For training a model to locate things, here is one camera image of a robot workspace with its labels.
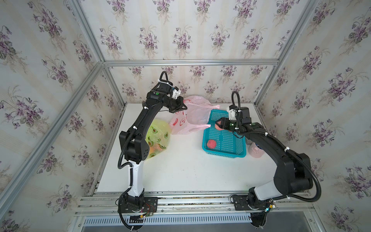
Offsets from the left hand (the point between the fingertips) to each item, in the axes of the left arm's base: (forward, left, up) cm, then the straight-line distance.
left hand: (187, 107), depth 84 cm
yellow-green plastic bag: (-14, +17, -10) cm, 24 cm away
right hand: (-5, -21, -8) cm, 23 cm away
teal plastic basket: (-11, -27, -24) cm, 38 cm away
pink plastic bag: (+5, -6, -14) cm, 16 cm away
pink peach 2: (-9, -18, -7) cm, 21 cm away
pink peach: (-13, -16, -19) cm, 28 cm away
